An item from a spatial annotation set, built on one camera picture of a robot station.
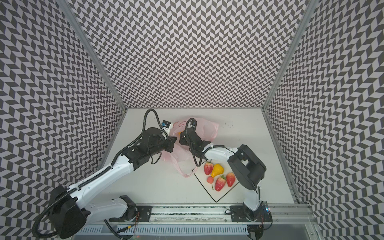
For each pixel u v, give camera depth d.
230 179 0.80
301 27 0.74
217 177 0.83
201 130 0.85
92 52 0.87
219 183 0.79
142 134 0.58
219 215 0.74
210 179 0.80
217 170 0.83
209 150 0.60
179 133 0.80
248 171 0.47
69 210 0.37
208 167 0.83
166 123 0.67
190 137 0.68
